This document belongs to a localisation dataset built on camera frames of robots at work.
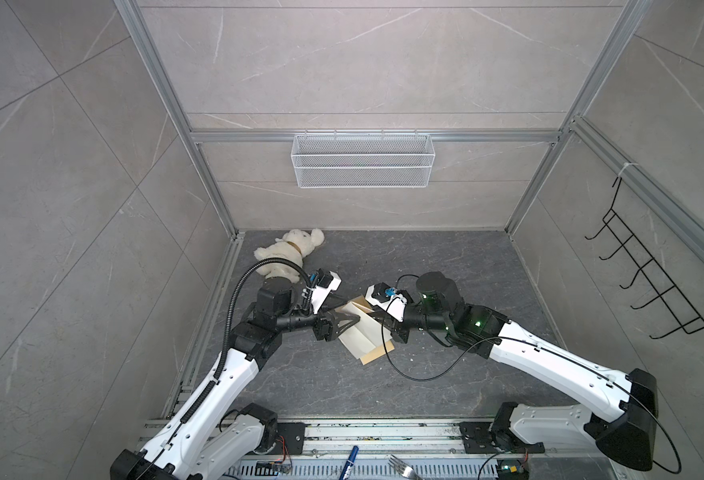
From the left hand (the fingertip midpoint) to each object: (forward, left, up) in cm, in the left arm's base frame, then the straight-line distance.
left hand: (350, 304), depth 69 cm
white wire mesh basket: (+54, -5, +3) cm, 54 cm away
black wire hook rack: (-4, -68, +8) cm, 69 cm away
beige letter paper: (-5, -4, -5) cm, 8 cm away
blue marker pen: (-29, +1, -25) cm, 38 cm away
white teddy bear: (+34, +20, -18) cm, 44 cm away
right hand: (-1, -4, -1) cm, 5 cm away
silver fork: (-30, -11, -24) cm, 41 cm away
